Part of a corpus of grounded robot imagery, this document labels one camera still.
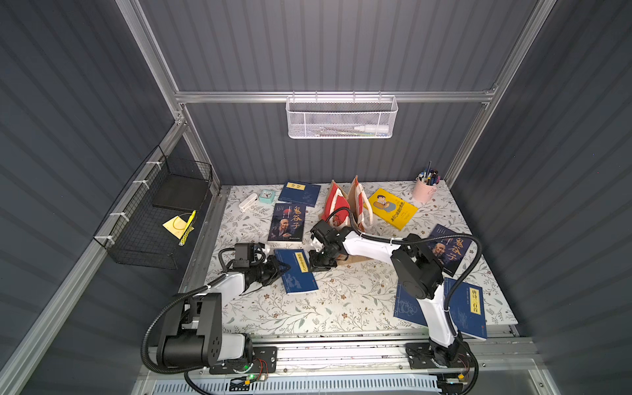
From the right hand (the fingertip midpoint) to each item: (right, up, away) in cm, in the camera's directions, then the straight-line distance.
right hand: (311, 269), depth 91 cm
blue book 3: (+54, -11, -8) cm, 55 cm away
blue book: (-6, +30, +26) cm, 40 cm away
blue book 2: (-4, -3, -2) cm, 6 cm away
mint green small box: (-22, +28, +24) cm, 43 cm away
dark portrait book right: (+54, +5, +5) cm, 55 cm away
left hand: (-7, +1, -3) cm, 8 cm away
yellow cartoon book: (+36, +22, +20) cm, 47 cm away
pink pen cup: (+50, +33, +16) cm, 62 cm away
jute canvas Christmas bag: (+17, +26, +2) cm, 31 cm away
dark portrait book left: (-11, +17, +14) cm, 25 cm away
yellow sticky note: (-40, +17, -17) cm, 47 cm away
